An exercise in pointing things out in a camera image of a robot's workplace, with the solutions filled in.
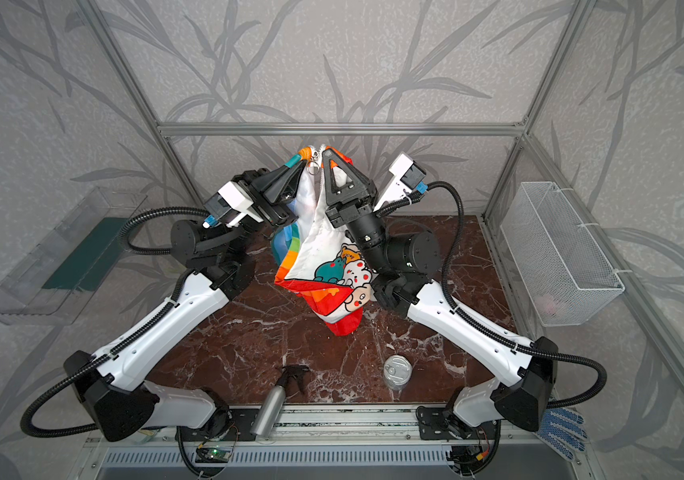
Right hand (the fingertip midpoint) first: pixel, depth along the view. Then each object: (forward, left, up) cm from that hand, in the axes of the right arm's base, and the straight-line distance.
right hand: (333, 145), depth 42 cm
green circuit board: (-32, +33, -63) cm, 78 cm away
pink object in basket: (-3, -49, -43) cm, 65 cm away
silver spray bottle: (-26, +21, -59) cm, 68 cm away
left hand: (-1, +5, -1) cm, 5 cm away
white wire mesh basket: (-2, -46, -28) cm, 54 cm away
